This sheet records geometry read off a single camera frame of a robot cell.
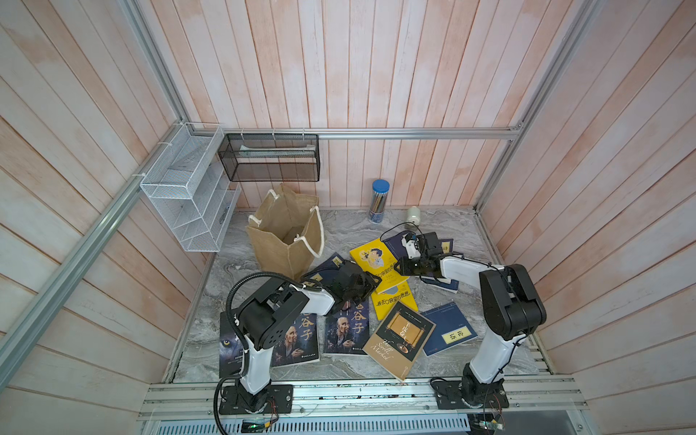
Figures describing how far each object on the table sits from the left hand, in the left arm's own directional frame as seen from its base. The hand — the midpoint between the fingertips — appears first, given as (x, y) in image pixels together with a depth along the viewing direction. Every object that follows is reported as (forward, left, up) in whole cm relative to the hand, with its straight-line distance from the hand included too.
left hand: (381, 286), depth 92 cm
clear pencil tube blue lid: (+34, -1, +14) cm, 37 cm away
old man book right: (-15, +12, -2) cm, 19 cm away
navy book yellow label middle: (+17, -27, +1) cm, 31 cm away
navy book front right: (-14, -22, -2) cm, 26 cm away
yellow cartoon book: (+12, +1, -2) cm, 12 cm away
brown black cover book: (-18, -4, -1) cm, 18 cm away
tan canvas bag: (+26, +36, -2) cm, 45 cm away
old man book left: (-19, +27, -3) cm, 33 cm away
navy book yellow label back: (+19, -8, -3) cm, 21 cm away
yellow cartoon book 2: (-1, -7, -2) cm, 8 cm away
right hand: (+10, -7, -2) cm, 12 cm away
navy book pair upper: (+5, +20, -1) cm, 21 cm away
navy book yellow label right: (+2, -24, -2) cm, 24 cm away
